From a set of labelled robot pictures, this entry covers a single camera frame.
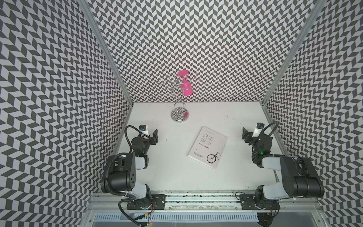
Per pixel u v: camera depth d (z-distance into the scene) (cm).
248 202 73
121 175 44
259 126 76
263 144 67
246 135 81
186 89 103
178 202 74
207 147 91
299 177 44
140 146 69
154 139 82
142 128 77
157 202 72
